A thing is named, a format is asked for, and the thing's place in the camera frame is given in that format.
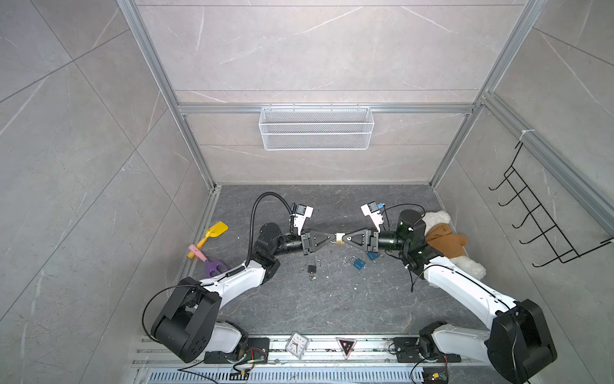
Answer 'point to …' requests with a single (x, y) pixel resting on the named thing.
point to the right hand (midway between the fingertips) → (344, 239)
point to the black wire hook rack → (536, 210)
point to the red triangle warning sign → (346, 346)
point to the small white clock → (297, 345)
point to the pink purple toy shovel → (213, 269)
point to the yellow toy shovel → (218, 229)
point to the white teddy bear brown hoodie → (440, 236)
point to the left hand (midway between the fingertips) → (333, 235)
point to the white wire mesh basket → (316, 128)
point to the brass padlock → (339, 238)
